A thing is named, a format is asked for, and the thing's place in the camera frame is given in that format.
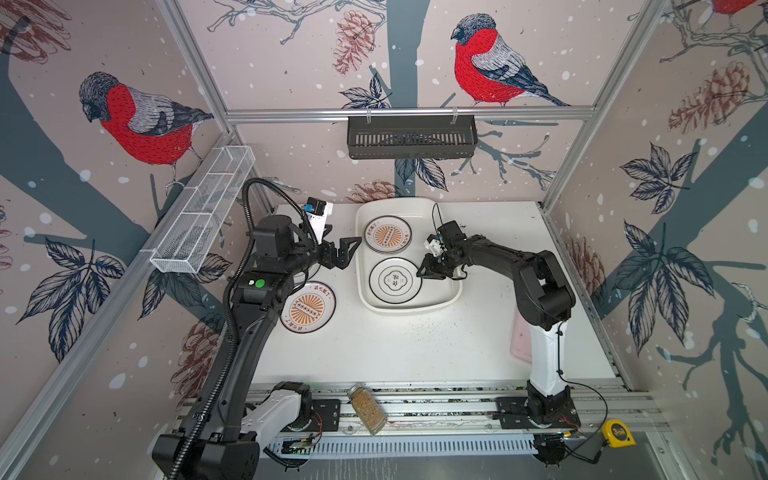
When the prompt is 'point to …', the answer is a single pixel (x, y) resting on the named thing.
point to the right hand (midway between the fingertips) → (419, 276)
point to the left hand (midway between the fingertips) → (343, 232)
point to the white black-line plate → (394, 280)
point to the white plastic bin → (423, 216)
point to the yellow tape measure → (617, 434)
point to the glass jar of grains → (368, 407)
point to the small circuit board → (297, 447)
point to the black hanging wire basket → (411, 139)
